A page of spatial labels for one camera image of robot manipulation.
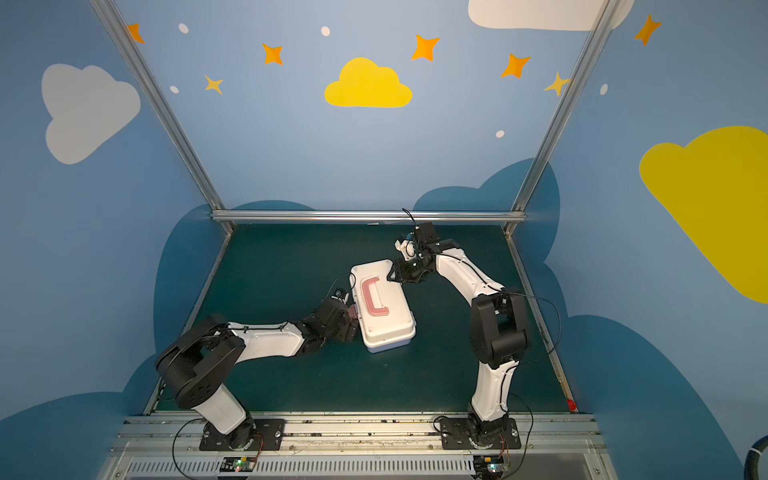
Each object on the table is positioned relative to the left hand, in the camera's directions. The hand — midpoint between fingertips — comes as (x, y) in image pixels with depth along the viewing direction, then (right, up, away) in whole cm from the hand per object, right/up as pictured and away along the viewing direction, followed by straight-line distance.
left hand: (347, 318), depth 94 cm
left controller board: (-23, -30, -24) cm, 45 cm away
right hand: (+15, +14, -2) cm, 21 cm away
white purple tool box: (+12, +4, -10) cm, 16 cm away
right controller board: (+37, -31, -23) cm, 54 cm away
